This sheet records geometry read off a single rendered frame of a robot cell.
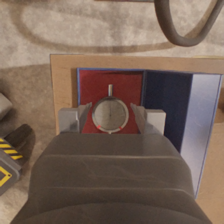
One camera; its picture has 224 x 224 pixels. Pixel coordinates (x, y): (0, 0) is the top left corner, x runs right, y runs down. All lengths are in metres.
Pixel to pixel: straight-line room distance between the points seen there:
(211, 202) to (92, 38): 0.68
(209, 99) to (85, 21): 0.65
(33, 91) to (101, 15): 0.45
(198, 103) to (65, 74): 0.20
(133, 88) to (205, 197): 0.29
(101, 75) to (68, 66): 0.06
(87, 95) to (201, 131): 0.18
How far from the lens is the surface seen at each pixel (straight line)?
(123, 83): 0.28
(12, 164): 0.60
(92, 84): 0.28
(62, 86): 0.29
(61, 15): 0.80
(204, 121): 0.20
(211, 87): 0.20
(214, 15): 0.85
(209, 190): 0.44
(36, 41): 0.82
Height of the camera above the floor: 0.75
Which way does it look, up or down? 73 degrees down
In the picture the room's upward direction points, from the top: 178 degrees clockwise
